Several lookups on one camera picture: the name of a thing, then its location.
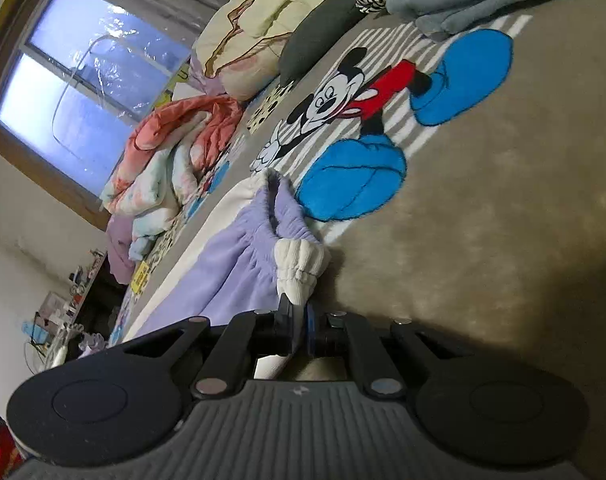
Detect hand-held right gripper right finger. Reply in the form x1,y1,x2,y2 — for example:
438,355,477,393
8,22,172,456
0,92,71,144
305,305,464,400

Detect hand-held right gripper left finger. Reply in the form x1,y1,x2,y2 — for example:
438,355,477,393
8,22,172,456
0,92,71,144
125,294,298,401

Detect lavender sweatpants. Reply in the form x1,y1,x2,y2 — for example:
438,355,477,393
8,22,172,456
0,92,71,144
125,169,334,381

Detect yellow packet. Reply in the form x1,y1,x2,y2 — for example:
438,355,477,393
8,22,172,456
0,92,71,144
131,260,152,294

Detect purple bedding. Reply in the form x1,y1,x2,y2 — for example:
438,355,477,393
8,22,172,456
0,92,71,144
105,214,140,286

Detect cluttered dark desk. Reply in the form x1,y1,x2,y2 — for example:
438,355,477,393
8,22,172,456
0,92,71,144
65,250,131,343

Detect pink floral quilt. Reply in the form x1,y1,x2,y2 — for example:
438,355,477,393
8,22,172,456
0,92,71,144
100,95,244,242

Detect cartoon mouse printed blanket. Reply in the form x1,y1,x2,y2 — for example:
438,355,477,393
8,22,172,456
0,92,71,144
110,0,606,376

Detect dark grey pillow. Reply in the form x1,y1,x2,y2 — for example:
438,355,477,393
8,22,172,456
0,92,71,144
278,0,384,86

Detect cream quilt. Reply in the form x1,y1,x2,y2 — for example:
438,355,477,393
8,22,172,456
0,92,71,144
195,0,354,102

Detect window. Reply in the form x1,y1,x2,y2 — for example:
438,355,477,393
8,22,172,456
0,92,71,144
0,0,194,228

